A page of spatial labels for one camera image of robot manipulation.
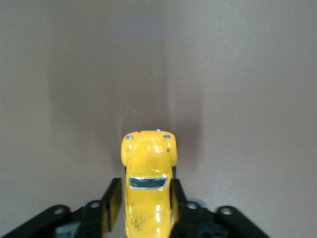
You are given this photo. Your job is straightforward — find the yellow beetle toy car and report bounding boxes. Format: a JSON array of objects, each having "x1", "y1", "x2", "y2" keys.
[{"x1": 120, "y1": 129, "x2": 178, "y2": 238}]

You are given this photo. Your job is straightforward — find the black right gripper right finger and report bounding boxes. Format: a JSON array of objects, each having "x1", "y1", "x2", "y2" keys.
[{"x1": 170, "y1": 178, "x2": 273, "y2": 238}]

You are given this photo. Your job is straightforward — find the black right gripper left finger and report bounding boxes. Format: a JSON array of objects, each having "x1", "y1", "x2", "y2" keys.
[{"x1": 0, "y1": 178, "x2": 122, "y2": 238}]

